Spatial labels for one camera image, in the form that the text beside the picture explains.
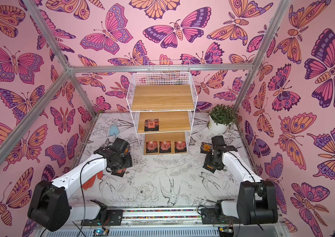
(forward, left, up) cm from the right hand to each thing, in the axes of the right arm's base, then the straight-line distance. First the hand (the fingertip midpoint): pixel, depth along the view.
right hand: (208, 163), depth 87 cm
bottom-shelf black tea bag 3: (+13, +16, -3) cm, 21 cm away
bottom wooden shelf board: (+22, +22, -5) cm, 32 cm away
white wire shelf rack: (+47, +28, +27) cm, 61 cm away
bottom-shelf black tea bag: (+12, +35, -4) cm, 37 cm away
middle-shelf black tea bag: (+13, +33, +19) cm, 40 cm away
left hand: (-1, +46, +1) cm, 46 cm away
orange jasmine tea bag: (+14, -1, -6) cm, 15 cm away
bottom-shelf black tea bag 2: (+13, +27, -4) cm, 30 cm away
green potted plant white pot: (+25, -9, +13) cm, 29 cm away
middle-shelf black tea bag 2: (-4, +53, -6) cm, 53 cm away
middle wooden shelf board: (+16, +23, +19) cm, 34 cm away
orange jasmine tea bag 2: (-1, -1, -5) cm, 5 cm away
